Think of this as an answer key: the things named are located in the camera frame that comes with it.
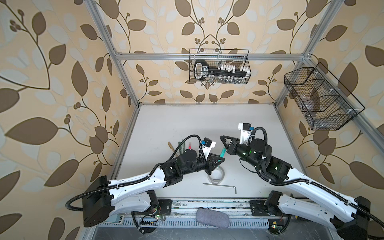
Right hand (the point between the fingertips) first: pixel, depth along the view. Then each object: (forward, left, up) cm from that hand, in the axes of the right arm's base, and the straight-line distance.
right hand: (221, 139), depth 67 cm
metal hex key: (-12, -2, -29) cm, 31 cm away
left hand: (-7, -1, -4) cm, 8 cm away
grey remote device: (-26, +49, -22) cm, 60 cm away
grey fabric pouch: (-27, +5, -25) cm, 37 cm away
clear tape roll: (-7, 0, -28) cm, 29 cm away
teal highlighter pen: (-5, -1, -3) cm, 6 cm away
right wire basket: (+15, -53, +7) cm, 55 cm away
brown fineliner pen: (+13, +28, -28) cm, 42 cm away
